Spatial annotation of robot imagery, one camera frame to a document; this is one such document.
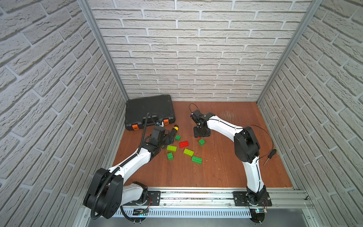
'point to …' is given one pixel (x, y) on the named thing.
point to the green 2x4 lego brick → (196, 160)
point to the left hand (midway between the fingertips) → (168, 132)
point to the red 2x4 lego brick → (184, 144)
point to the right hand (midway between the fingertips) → (201, 134)
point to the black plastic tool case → (145, 111)
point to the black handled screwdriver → (270, 156)
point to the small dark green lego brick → (202, 142)
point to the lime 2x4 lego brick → (171, 148)
